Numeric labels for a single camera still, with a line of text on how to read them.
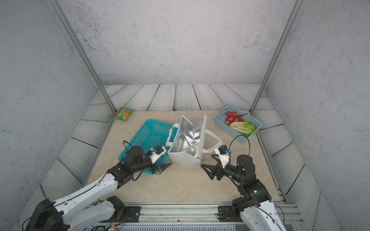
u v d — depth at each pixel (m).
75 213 0.45
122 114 1.15
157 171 0.70
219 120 1.05
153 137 1.05
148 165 0.68
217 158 0.72
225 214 0.72
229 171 0.61
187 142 1.01
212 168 0.60
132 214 0.73
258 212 0.47
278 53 0.86
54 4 0.69
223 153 0.59
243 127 1.02
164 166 0.72
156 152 0.66
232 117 1.11
